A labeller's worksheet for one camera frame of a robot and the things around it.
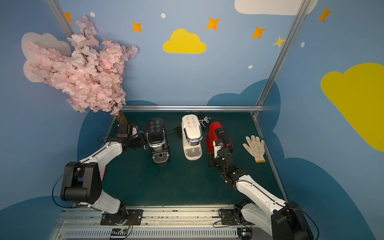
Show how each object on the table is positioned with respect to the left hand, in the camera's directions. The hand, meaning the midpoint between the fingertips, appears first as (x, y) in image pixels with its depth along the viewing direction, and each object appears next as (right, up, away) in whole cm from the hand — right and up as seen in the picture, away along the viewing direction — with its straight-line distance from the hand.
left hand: (148, 138), depth 93 cm
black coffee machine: (+9, 0, -15) cm, 17 cm away
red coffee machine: (+43, +3, -7) cm, 43 cm away
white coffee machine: (+28, +3, -13) cm, 31 cm away
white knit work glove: (+72, -8, +8) cm, 73 cm away
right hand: (+40, -7, -7) cm, 41 cm away
